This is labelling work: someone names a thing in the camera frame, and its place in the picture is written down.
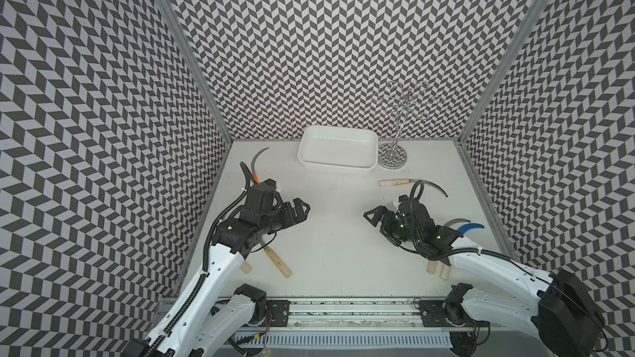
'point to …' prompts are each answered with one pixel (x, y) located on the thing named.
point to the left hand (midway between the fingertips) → (298, 215)
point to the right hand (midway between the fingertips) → (370, 226)
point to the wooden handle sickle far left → (245, 267)
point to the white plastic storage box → (337, 149)
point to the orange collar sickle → (252, 167)
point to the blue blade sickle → (462, 229)
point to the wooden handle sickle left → (277, 260)
